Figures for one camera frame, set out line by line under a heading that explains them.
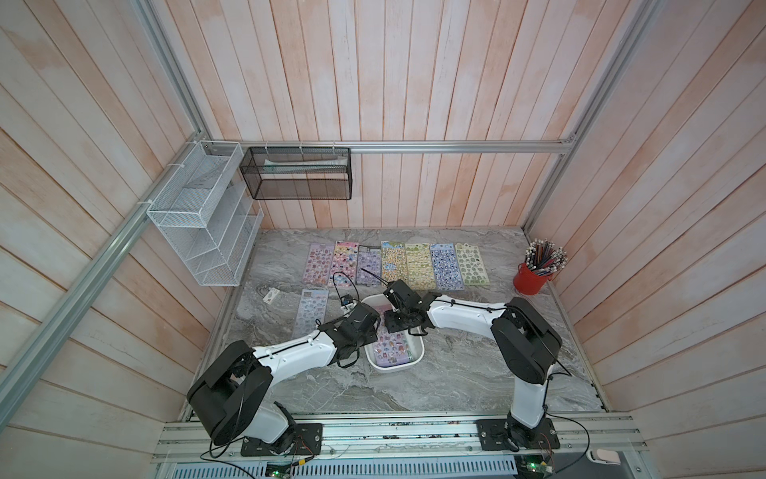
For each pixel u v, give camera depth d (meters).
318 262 1.10
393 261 1.11
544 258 0.95
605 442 0.75
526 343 0.49
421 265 1.10
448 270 1.07
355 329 0.67
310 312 0.97
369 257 1.11
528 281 0.99
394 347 0.88
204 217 0.67
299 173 1.02
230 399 0.42
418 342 0.84
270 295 1.00
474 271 1.07
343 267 1.09
